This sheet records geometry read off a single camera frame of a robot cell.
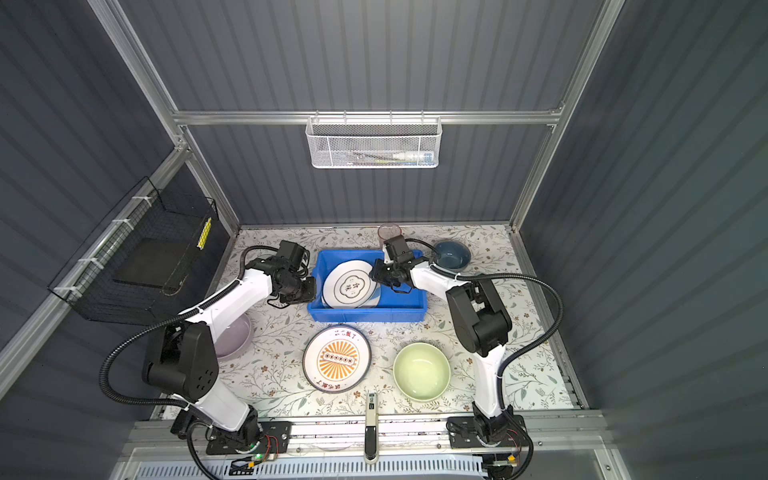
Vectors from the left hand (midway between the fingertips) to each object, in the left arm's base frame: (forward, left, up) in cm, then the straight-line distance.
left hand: (313, 295), depth 90 cm
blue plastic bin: (-1, -24, -8) cm, 25 cm away
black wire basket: (-11, +41, +26) cm, 50 cm away
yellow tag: (+11, +28, +17) cm, 35 cm away
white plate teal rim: (+7, -10, -5) cm, 14 cm away
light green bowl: (-22, -31, -9) cm, 39 cm away
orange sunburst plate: (-17, -7, -8) cm, 20 cm away
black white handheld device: (-39, -17, -5) cm, 43 cm away
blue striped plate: (+1, -18, -6) cm, 19 cm away
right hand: (+8, -18, -2) cm, 20 cm away
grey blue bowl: (+18, -48, -6) cm, 52 cm away
